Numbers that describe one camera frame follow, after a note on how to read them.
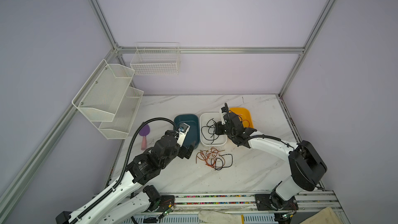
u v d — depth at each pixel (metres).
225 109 0.77
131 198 0.59
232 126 0.67
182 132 0.58
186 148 0.60
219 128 0.78
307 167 0.45
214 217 0.69
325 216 0.70
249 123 1.00
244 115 1.07
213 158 0.87
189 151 0.63
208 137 0.95
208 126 1.01
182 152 0.61
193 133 1.01
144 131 0.99
